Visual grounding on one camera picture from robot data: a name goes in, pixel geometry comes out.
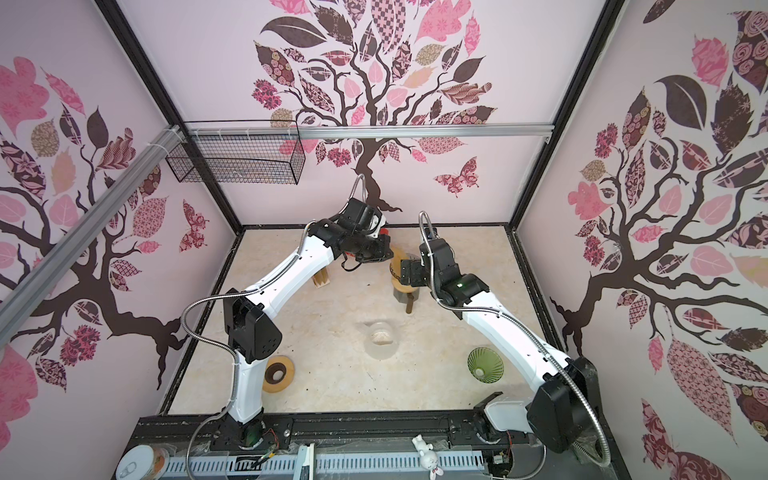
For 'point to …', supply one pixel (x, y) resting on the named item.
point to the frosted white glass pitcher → (381, 340)
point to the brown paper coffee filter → (395, 265)
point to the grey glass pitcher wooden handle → (407, 298)
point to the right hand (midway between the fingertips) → (418, 259)
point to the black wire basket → (251, 159)
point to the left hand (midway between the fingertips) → (392, 257)
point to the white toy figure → (428, 457)
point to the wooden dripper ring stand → (397, 285)
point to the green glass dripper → (485, 365)
